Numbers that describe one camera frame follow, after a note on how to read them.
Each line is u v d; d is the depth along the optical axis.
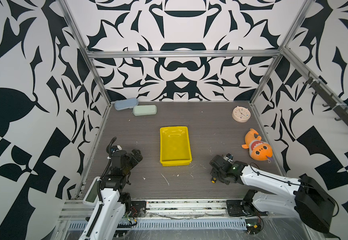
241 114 1.10
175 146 0.94
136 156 0.75
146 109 1.12
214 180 0.81
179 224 0.71
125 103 1.15
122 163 0.63
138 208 0.74
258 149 0.86
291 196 0.44
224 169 0.65
